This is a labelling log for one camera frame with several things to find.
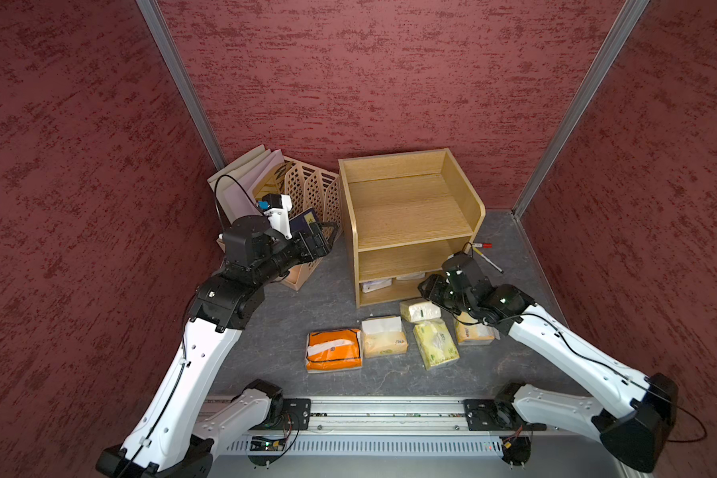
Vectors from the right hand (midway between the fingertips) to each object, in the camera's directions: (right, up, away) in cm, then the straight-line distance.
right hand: (422, 296), depth 77 cm
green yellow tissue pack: (+5, -14, +3) cm, 15 cm away
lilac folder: (-55, +28, +12) cm, 63 cm away
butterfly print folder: (-46, +34, +19) cm, 60 cm away
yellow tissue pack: (0, -5, +4) cm, 7 cm away
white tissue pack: (-12, +1, +16) cm, 20 cm away
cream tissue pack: (-10, -13, +6) cm, 18 cm away
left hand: (-24, +16, -14) cm, 32 cm away
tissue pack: (+15, -12, +7) cm, 20 cm away
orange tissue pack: (-24, -15, +1) cm, 28 cm away
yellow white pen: (+30, +7, +30) cm, 43 cm away
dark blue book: (-37, +20, +21) cm, 47 cm away
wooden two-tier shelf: (-3, +22, 0) cm, 23 cm away
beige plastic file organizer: (-34, +32, +18) cm, 50 cm away
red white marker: (+30, +13, +34) cm, 47 cm away
